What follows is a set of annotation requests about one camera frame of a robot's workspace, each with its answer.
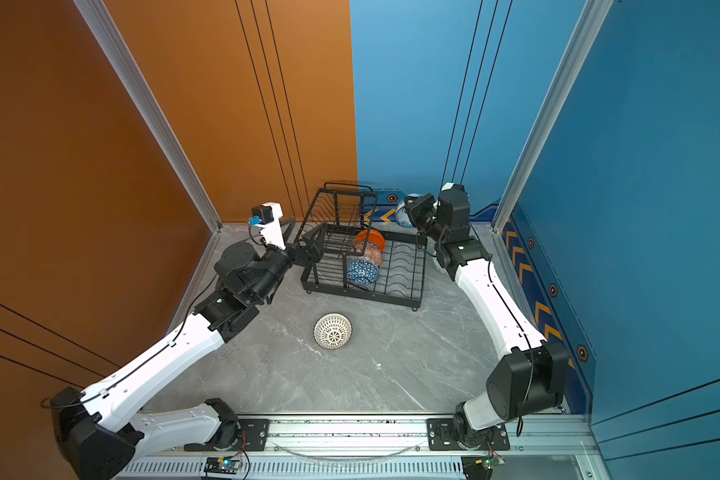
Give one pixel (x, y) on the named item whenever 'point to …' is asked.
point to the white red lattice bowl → (333, 331)
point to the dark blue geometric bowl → (362, 271)
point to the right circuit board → (480, 467)
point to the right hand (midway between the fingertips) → (398, 195)
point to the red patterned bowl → (368, 250)
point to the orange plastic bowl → (373, 236)
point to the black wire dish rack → (346, 209)
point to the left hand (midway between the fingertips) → (310, 219)
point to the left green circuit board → (218, 464)
